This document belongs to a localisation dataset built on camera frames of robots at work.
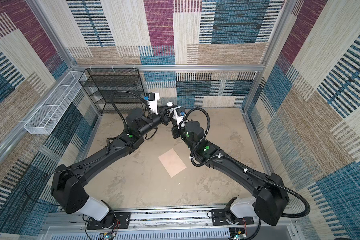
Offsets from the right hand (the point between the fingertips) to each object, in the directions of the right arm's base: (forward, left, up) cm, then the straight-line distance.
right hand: (174, 118), depth 73 cm
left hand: (+1, -2, +8) cm, 8 cm away
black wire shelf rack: (+41, +51, -8) cm, 66 cm away
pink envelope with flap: (-8, +3, -31) cm, 33 cm away
